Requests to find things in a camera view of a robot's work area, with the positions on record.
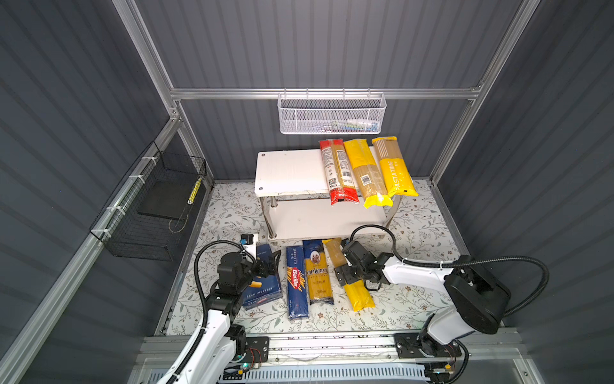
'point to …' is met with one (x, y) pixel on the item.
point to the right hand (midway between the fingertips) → (348, 271)
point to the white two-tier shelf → (297, 203)
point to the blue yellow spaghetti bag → (319, 287)
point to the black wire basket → (140, 220)
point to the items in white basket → (350, 126)
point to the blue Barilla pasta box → (261, 291)
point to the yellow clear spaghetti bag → (356, 290)
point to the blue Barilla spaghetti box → (297, 285)
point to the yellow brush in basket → (194, 191)
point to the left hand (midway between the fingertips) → (268, 250)
